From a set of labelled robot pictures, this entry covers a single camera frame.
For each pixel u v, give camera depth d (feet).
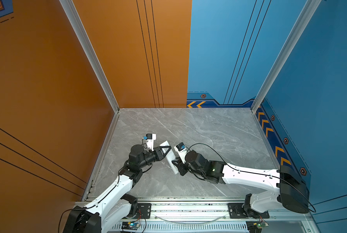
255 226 2.32
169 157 2.47
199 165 1.84
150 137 2.36
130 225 2.32
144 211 2.39
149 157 2.25
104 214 1.45
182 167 2.16
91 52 2.81
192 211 2.46
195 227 2.28
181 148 2.12
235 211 2.38
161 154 2.32
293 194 1.31
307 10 2.33
